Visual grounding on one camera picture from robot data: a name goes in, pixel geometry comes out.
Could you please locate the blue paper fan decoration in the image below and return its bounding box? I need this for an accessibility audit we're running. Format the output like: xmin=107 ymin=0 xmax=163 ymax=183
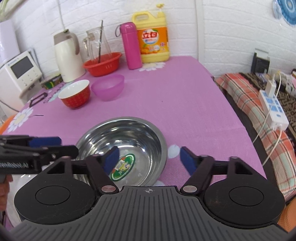
xmin=273 ymin=0 xmax=296 ymax=26

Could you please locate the yellow detergent bottle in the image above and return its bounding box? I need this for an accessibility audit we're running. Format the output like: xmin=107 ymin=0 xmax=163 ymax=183
xmin=132 ymin=4 xmax=170 ymax=63

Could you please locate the white power strip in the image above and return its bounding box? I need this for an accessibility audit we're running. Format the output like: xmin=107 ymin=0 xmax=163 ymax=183
xmin=258 ymin=90 xmax=289 ymax=131

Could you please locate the black box on bed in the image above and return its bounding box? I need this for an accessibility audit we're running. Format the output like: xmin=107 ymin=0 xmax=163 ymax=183
xmin=251 ymin=49 xmax=270 ymax=74

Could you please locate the instant noodle cup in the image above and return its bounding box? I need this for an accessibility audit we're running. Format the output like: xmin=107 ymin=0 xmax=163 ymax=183
xmin=40 ymin=74 xmax=63 ymax=89

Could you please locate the black rectangular frame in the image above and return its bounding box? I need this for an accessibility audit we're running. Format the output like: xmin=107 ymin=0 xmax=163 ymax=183
xmin=29 ymin=92 xmax=48 ymax=108

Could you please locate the purple plastic bowl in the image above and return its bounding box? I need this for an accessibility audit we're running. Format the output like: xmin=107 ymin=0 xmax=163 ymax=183
xmin=91 ymin=74 xmax=125 ymax=101

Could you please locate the white charger plug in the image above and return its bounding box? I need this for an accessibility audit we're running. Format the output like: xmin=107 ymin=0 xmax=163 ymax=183
xmin=265 ymin=75 xmax=276 ymax=98

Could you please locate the cream thermos jug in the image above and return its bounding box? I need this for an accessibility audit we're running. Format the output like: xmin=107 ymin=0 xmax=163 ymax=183
xmin=54 ymin=29 xmax=85 ymax=83

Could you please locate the white water purifier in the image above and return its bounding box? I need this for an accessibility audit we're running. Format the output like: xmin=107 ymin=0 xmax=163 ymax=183
xmin=0 ymin=20 xmax=20 ymax=66

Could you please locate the orange plastic stool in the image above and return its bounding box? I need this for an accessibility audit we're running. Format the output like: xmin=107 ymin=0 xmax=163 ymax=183
xmin=0 ymin=115 xmax=15 ymax=135

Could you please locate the clear glass pitcher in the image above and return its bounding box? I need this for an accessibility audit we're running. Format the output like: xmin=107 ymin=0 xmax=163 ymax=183
xmin=83 ymin=27 xmax=111 ymax=61

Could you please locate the stainless steel bowl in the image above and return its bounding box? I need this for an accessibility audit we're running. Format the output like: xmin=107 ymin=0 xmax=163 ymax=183
xmin=76 ymin=117 xmax=168 ymax=188

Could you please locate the white appliance with screen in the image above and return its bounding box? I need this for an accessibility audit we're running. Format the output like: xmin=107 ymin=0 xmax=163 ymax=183
xmin=1 ymin=49 xmax=42 ymax=117

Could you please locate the pink thermos bottle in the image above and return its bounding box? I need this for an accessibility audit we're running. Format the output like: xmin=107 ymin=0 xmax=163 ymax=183
xmin=115 ymin=22 xmax=142 ymax=70

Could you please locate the person's left hand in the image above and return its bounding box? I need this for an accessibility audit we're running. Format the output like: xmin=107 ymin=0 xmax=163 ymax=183
xmin=0 ymin=175 xmax=13 ymax=211

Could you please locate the pink tablecloth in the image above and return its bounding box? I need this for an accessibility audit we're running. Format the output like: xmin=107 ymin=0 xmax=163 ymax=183
xmin=6 ymin=57 xmax=264 ymax=187

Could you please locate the dark stirring stick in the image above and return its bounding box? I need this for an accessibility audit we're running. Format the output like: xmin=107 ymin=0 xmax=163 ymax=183
xmin=98 ymin=20 xmax=103 ymax=63

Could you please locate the plaid blanket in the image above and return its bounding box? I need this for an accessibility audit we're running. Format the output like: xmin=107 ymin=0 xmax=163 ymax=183
xmin=215 ymin=73 xmax=295 ymax=201

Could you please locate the red and white ceramic bowl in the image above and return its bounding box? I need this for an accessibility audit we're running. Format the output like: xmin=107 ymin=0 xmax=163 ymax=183
xmin=58 ymin=79 xmax=90 ymax=109

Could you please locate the red plastic basket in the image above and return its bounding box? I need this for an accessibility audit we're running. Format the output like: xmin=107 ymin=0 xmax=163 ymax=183
xmin=83 ymin=52 xmax=122 ymax=77

